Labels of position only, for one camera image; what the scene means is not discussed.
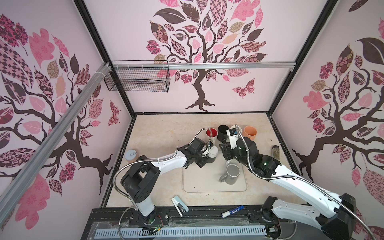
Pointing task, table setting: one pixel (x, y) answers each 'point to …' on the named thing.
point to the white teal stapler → (181, 208)
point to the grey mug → (232, 172)
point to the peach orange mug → (250, 132)
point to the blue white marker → (231, 211)
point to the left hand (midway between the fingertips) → (204, 159)
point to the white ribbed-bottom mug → (239, 129)
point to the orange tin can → (130, 155)
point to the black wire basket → (138, 75)
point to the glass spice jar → (275, 152)
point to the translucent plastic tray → (206, 179)
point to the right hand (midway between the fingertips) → (223, 142)
